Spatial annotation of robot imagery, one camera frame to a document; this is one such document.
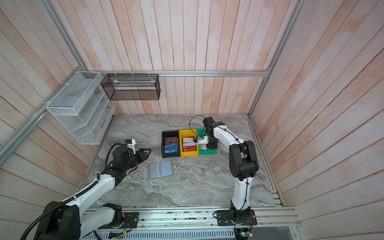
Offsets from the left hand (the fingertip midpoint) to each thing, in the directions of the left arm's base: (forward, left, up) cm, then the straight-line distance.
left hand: (150, 153), depth 85 cm
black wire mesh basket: (+47, +18, +13) cm, 52 cm away
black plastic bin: (+13, -10, -10) cm, 19 cm away
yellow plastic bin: (+10, -22, -10) cm, 26 cm away
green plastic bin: (+13, -32, +3) cm, 35 cm away
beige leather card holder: (-5, -5, -11) cm, 13 cm away
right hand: (+13, -39, -6) cm, 41 cm away
